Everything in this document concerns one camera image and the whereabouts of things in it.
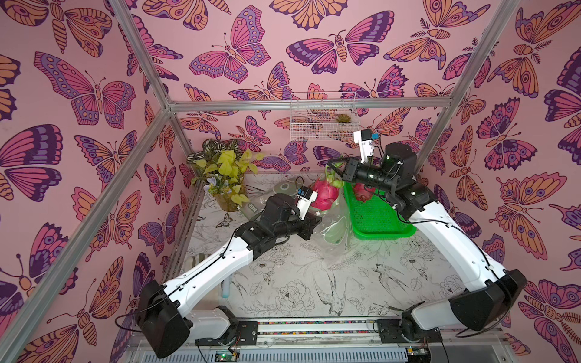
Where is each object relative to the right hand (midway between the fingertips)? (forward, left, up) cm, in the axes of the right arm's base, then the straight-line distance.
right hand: (331, 159), depth 65 cm
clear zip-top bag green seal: (-13, -2, -21) cm, 25 cm away
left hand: (-10, +1, -17) cm, 19 cm away
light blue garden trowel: (-24, +36, -40) cm, 59 cm away
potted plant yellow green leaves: (+15, +40, -17) cm, 46 cm away
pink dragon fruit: (-3, 0, -11) cm, 11 cm away
